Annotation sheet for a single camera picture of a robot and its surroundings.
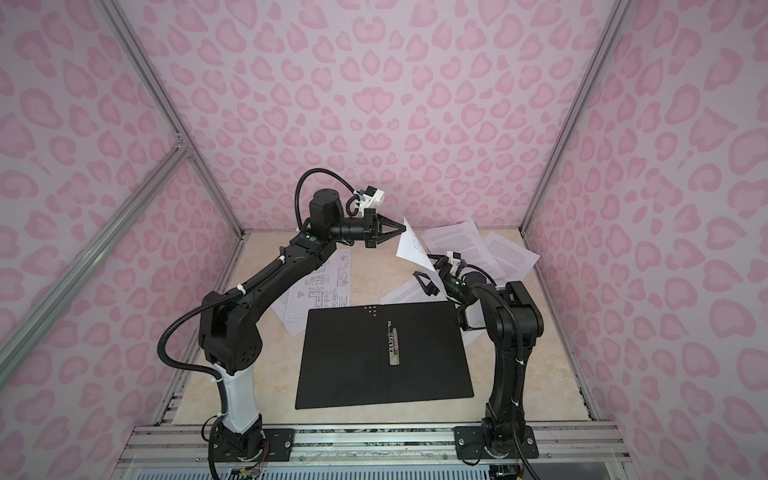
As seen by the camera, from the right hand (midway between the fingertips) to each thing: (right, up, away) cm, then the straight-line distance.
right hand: (419, 265), depth 89 cm
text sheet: (-3, +5, -17) cm, 18 cm away
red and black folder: (-11, -26, -1) cm, 28 cm away
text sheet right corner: (+35, +1, +22) cm, 41 cm away
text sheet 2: (+13, -13, -11) cm, 21 cm away
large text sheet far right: (+21, +8, +27) cm, 35 cm away
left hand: (-5, +10, -19) cm, 22 cm away
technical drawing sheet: (-31, -8, +15) cm, 35 cm away
